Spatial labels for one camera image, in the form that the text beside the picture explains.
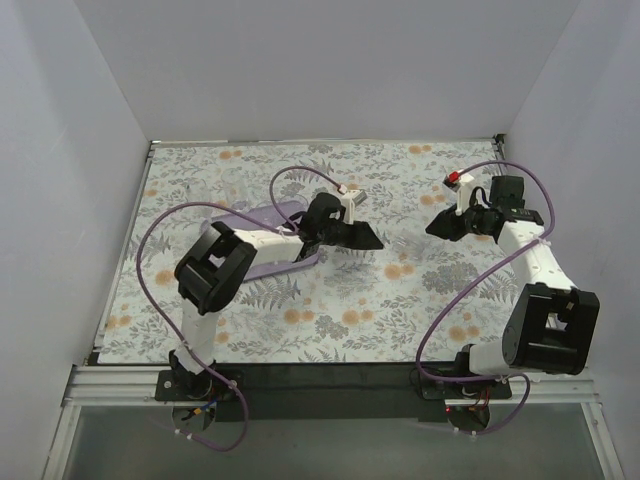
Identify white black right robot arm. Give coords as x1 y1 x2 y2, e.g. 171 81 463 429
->
426 171 600 380

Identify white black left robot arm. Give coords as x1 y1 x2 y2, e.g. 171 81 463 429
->
170 187 384 376

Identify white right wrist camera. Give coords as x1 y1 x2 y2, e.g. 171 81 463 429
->
443 170 476 216

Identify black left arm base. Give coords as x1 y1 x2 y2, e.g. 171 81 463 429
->
154 370 238 404

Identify purple rectangular tray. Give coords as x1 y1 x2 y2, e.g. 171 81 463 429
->
199 203 319 283

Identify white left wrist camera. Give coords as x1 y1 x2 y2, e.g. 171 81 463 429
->
339 186 367 225

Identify aluminium table frame rail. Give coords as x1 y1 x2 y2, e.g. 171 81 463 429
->
42 142 166 480

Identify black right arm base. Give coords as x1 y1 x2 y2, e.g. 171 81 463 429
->
409 368 512 408

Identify clear back tumbler glass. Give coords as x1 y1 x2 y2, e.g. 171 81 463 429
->
393 230 429 260

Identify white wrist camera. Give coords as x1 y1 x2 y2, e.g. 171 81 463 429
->
339 186 367 225
443 170 476 216

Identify clear stemmed wine glass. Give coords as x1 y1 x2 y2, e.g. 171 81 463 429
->
185 179 212 221

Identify floral patterned table mat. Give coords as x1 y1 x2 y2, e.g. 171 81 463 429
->
95 141 519 364

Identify tall clear flute glass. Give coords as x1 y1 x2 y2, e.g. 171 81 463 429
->
221 168 251 212

